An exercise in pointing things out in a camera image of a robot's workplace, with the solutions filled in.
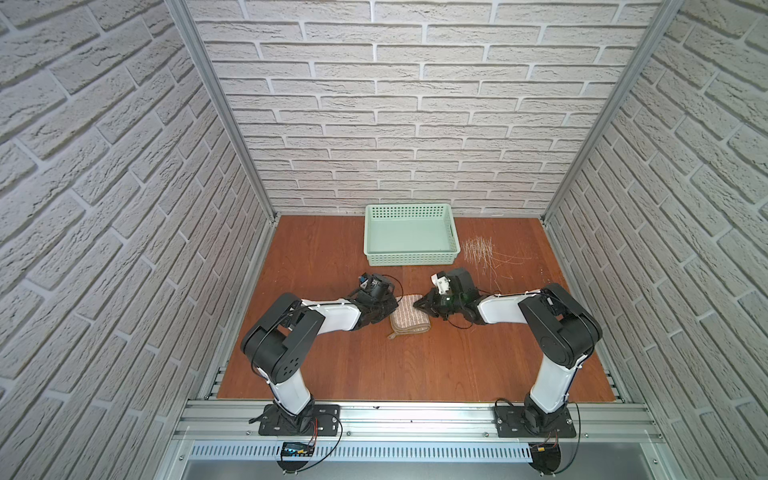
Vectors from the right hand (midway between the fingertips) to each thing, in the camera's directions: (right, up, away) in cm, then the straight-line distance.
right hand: (406, 310), depth 90 cm
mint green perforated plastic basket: (+2, +24, +24) cm, 34 cm away
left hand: (-4, +4, +4) cm, 7 cm away
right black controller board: (+33, -31, -20) cm, 50 cm away
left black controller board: (-28, -30, -19) cm, 45 cm away
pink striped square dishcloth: (0, -2, -1) cm, 3 cm away
